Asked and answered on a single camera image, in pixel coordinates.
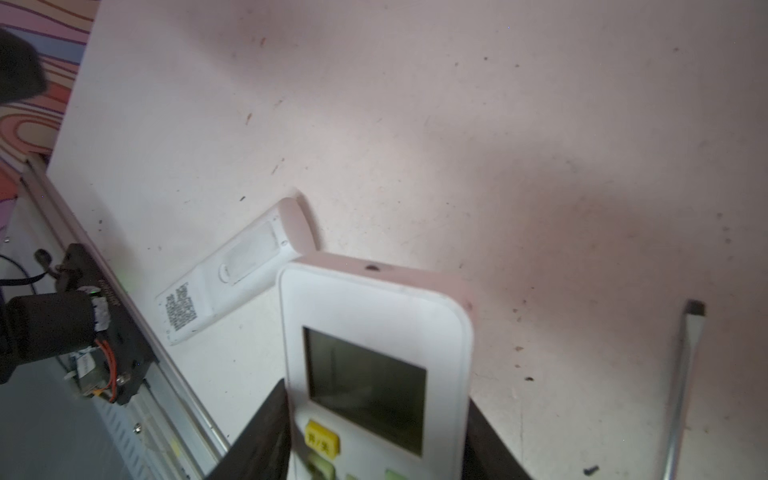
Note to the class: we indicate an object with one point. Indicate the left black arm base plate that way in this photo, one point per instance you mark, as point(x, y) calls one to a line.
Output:
point(129, 354)

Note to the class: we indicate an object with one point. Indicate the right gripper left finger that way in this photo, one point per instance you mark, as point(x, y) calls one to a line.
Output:
point(262, 450)

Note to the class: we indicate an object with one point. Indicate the aluminium front rail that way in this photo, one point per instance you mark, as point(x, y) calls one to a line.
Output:
point(157, 424)

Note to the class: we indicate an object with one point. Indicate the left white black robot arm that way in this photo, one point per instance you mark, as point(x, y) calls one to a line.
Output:
point(37, 326)

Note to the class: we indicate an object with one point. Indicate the long white slim remote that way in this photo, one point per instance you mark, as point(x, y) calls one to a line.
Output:
point(241, 269)

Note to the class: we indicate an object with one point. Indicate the orange black flathead screwdriver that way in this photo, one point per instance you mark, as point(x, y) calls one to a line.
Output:
point(693, 322)

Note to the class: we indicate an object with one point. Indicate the white air conditioner remote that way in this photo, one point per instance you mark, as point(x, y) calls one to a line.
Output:
point(378, 368)

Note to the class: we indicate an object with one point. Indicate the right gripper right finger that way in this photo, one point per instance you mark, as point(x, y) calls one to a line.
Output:
point(486, 457)

